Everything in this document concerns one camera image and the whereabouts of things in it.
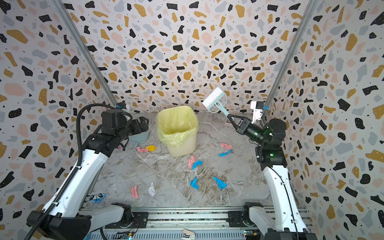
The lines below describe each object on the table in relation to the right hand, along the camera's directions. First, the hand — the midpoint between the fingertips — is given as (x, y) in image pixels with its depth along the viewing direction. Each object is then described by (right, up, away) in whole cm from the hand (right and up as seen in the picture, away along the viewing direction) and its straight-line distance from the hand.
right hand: (225, 116), depth 60 cm
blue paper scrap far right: (+3, -22, +37) cm, 44 cm away
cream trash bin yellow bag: (-26, -5, +40) cm, 48 cm away
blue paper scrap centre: (-12, -27, +34) cm, 45 cm away
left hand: (-39, 0, +11) cm, 41 cm away
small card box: (+11, 0, +56) cm, 57 cm away
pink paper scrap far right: (+9, -18, +41) cm, 46 cm away
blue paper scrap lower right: (+1, -37, +25) cm, 45 cm away
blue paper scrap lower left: (-14, -37, +25) cm, 47 cm away
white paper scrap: (-38, -40, +23) cm, 59 cm away
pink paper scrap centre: (-17, -27, +34) cm, 47 cm away
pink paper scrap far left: (-49, -19, +37) cm, 64 cm away
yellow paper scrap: (-44, -19, +40) cm, 62 cm away
